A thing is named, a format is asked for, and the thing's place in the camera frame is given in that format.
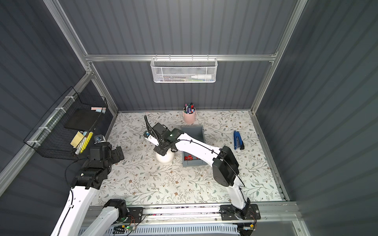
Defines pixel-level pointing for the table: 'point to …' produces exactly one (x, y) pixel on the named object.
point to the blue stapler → (238, 142)
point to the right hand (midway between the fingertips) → (158, 148)
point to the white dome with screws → (166, 159)
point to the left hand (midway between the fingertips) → (108, 152)
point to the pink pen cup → (189, 112)
